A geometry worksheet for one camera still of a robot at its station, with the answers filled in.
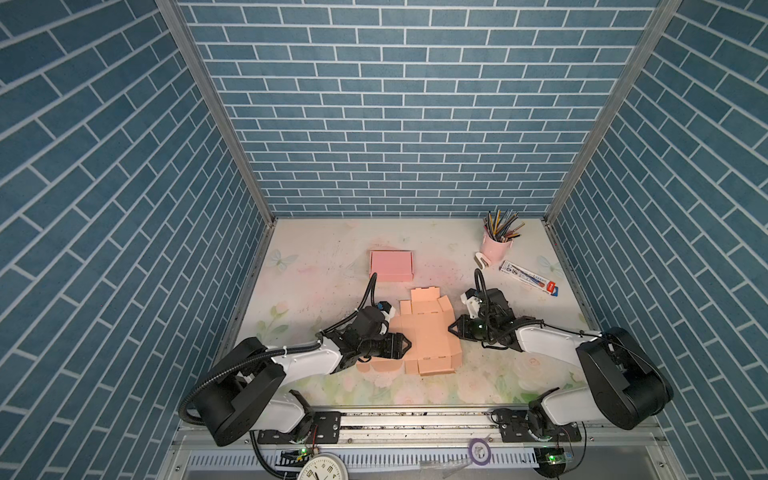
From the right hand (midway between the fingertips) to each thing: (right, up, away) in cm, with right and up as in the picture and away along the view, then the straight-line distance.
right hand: (448, 325), depth 90 cm
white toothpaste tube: (+34, +11, +12) cm, 38 cm away
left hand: (-13, -5, -5) cm, 15 cm away
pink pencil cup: (+21, +22, +18) cm, 35 cm away
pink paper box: (-17, +17, +13) cm, 28 cm away
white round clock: (-31, -25, -24) cm, 46 cm away
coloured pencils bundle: (+20, +31, +15) cm, 40 cm away
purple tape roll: (+2, -25, -19) cm, 31 cm away
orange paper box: (-4, -6, -2) cm, 8 cm away
